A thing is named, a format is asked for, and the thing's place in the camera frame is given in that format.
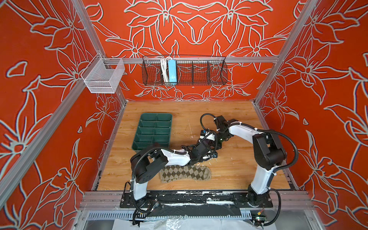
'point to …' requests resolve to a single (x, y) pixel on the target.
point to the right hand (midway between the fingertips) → (207, 145)
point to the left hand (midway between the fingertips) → (200, 146)
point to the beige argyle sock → (171, 173)
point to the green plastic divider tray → (153, 128)
